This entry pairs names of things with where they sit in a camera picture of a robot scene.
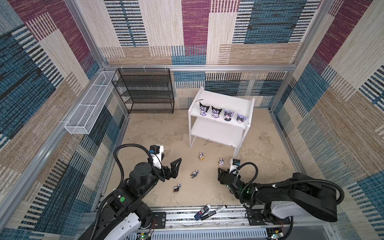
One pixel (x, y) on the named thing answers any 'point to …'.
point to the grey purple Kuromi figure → (194, 173)
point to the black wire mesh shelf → (147, 89)
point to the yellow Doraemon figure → (201, 156)
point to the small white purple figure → (221, 162)
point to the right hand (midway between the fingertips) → (222, 171)
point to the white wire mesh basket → (84, 114)
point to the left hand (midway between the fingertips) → (173, 155)
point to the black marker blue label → (198, 216)
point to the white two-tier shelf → (220, 118)
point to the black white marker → (213, 212)
